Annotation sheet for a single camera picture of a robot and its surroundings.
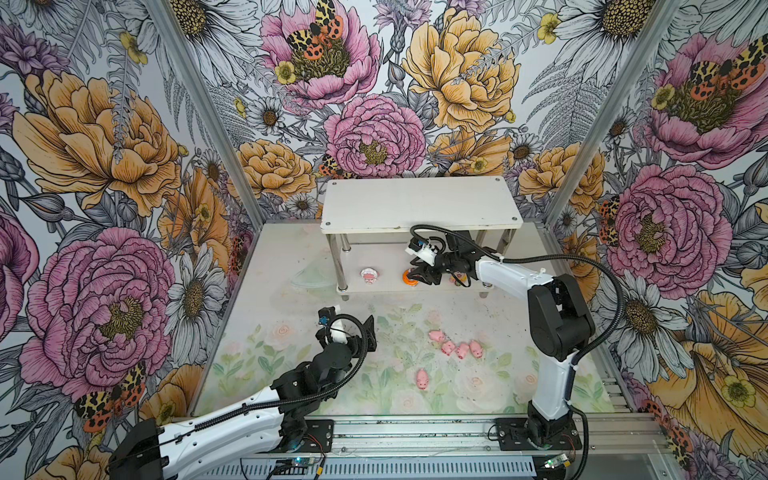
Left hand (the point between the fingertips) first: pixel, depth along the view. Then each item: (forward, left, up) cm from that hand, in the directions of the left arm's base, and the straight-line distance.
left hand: (357, 326), depth 79 cm
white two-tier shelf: (+17, -4, +21) cm, 28 cm away
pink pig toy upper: (+2, -22, -11) cm, 25 cm away
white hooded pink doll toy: (+17, -2, -2) cm, 18 cm away
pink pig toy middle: (-2, -29, -11) cm, 31 cm away
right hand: (+18, -17, -2) cm, 25 cm away
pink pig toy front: (-10, -17, -11) cm, 23 cm away
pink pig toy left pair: (-2, -25, -11) cm, 28 cm away
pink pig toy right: (-2, -33, -11) cm, 35 cm away
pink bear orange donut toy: (+16, -14, -3) cm, 22 cm away
